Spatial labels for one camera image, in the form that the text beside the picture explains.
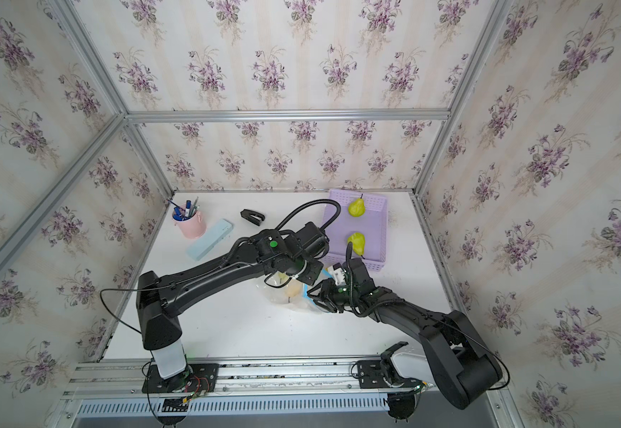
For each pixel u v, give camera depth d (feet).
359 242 3.30
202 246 3.34
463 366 1.36
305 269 2.03
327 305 2.46
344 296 2.40
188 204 3.29
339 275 2.68
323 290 2.46
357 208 3.55
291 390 2.35
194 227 3.26
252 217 3.60
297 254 1.79
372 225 3.66
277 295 2.86
